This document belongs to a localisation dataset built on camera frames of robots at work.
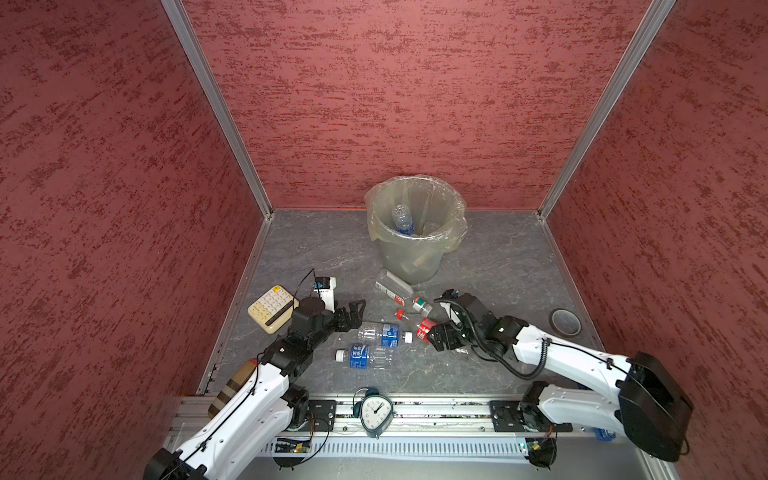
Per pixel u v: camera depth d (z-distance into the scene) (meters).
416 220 1.01
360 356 0.79
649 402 0.41
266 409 0.52
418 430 0.73
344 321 0.71
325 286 0.70
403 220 1.00
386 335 0.82
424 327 0.83
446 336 0.73
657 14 0.71
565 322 0.92
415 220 1.01
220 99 0.87
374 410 0.72
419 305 0.90
